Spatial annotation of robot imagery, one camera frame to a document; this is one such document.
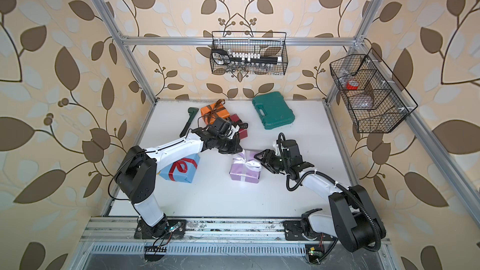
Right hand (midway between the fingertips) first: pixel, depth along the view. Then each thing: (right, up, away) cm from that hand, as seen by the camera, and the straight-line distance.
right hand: (257, 159), depth 85 cm
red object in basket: (+42, +34, -4) cm, 54 cm away
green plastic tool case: (+11, +24, +25) cm, 36 cm away
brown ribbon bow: (-24, +23, +19) cm, 38 cm away
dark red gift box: (-7, +12, +12) cm, 18 cm away
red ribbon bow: (-34, -3, -2) cm, 34 cm away
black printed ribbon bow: (-8, +16, +15) cm, 23 cm away
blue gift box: (-33, -8, -3) cm, 34 cm away
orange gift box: (-19, +22, +20) cm, 36 cm away
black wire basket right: (+47, +26, -12) cm, 55 cm away
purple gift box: (-10, -5, -3) cm, 11 cm away
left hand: (-7, +6, 0) cm, 9 cm away
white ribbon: (-6, -1, 0) cm, 6 cm away
